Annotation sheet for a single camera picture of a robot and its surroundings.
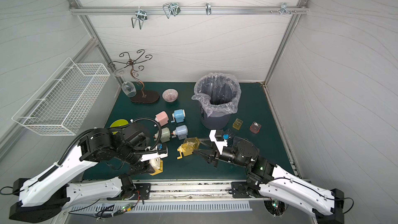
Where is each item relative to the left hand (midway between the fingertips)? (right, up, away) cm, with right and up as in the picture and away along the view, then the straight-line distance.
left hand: (152, 165), depth 60 cm
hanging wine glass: (-23, +32, +28) cm, 49 cm away
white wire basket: (-44, +24, +8) cm, 50 cm away
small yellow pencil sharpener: (+2, -2, -1) cm, 3 cm away
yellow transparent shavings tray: (+42, +9, +38) cm, 57 cm away
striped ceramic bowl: (-4, +29, +51) cm, 59 cm away
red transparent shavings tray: (+53, +8, +36) cm, 65 cm away
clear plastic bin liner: (+30, +29, +34) cm, 54 cm away
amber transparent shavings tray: (+16, +9, +2) cm, 19 cm away
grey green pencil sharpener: (-1, +6, +25) cm, 26 cm away
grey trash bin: (+28, +11, +36) cm, 47 cm away
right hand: (+18, +8, 0) cm, 20 cm away
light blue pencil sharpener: (+6, +16, +33) cm, 37 cm away
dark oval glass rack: (-24, +27, +51) cm, 63 cm away
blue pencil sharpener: (+8, +7, +26) cm, 28 cm away
